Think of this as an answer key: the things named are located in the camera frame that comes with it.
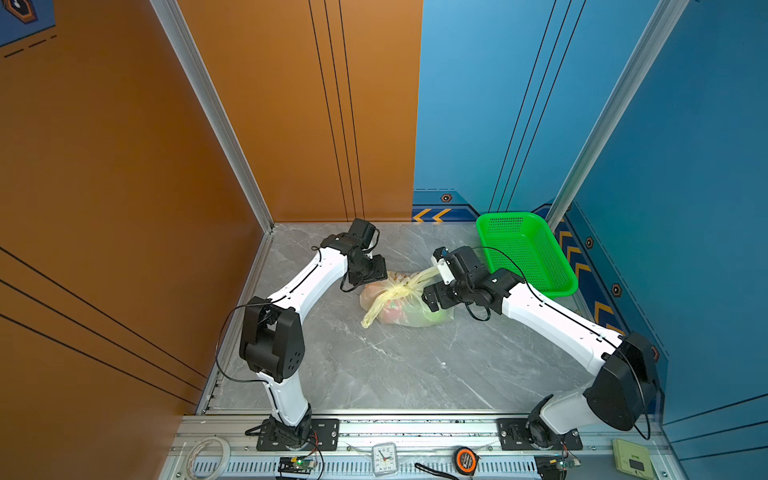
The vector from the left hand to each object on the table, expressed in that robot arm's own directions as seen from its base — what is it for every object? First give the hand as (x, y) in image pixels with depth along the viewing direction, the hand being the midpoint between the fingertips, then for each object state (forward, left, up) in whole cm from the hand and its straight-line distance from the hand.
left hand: (382, 273), depth 88 cm
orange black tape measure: (-45, -20, -10) cm, 50 cm away
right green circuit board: (-45, -42, -14) cm, 63 cm away
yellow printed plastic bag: (-6, -5, -4) cm, 9 cm away
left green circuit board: (-46, +18, -14) cm, 51 cm away
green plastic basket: (+25, -54, -14) cm, 61 cm away
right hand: (-7, -15, +2) cm, 17 cm away
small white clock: (-44, -2, -12) cm, 46 cm away
